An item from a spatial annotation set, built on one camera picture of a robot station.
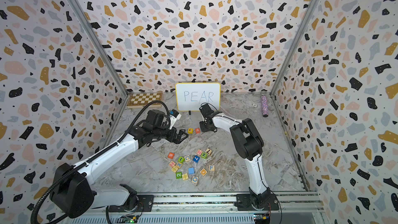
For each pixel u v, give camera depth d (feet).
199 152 2.95
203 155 2.90
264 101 3.71
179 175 2.67
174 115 2.38
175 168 2.74
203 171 2.74
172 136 2.33
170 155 2.92
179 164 2.80
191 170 2.75
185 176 2.67
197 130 3.27
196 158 2.88
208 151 2.97
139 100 3.71
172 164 2.81
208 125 2.93
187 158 2.88
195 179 2.64
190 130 3.21
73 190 1.32
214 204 2.46
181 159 2.85
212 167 2.75
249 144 1.81
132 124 1.83
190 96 3.39
